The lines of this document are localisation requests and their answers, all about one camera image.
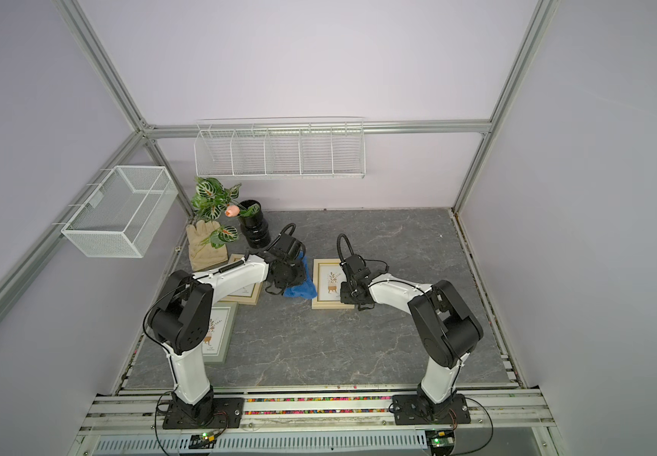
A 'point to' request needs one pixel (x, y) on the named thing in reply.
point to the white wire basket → (122, 216)
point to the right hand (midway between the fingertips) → (348, 293)
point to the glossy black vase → (253, 227)
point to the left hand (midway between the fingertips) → (304, 280)
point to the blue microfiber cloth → (307, 289)
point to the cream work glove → (202, 255)
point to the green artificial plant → (212, 200)
